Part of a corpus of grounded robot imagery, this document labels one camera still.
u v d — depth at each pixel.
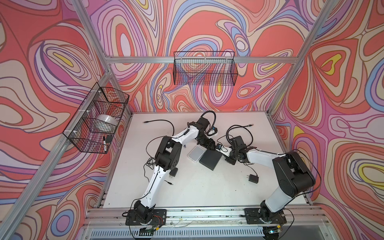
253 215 0.74
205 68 0.96
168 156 0.61
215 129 0.93
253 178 0.86
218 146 0.84
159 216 0.73
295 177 0.47
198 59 0.88
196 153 0.96
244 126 1.11
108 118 0.74
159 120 1.16
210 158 0.92
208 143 0.89
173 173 0.87
